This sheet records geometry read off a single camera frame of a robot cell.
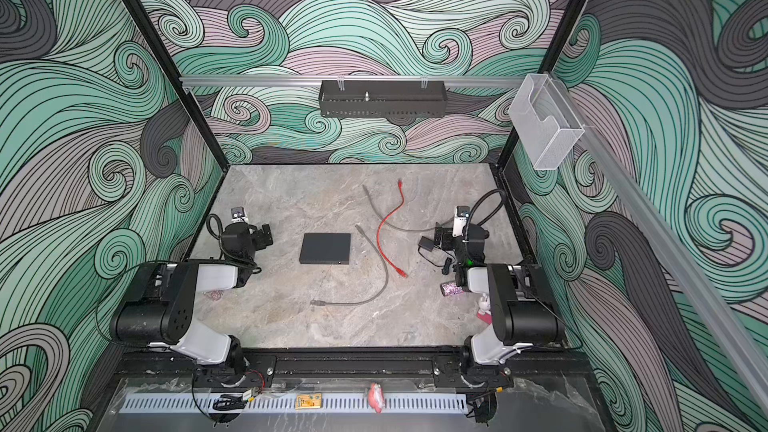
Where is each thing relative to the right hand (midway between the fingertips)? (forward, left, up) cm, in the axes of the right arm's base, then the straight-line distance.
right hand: (454, 222), depth 94 cm
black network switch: (-6, +42, -6) cm, 43 cm away
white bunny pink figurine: (-26, -4, -1) cm, 26 cm away
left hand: (-1, +66, 0) cm, 66 cm away
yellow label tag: (-47, +40, -5) cm, 62 cm away
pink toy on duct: (-46, +24, -1) cm, 52 cm away
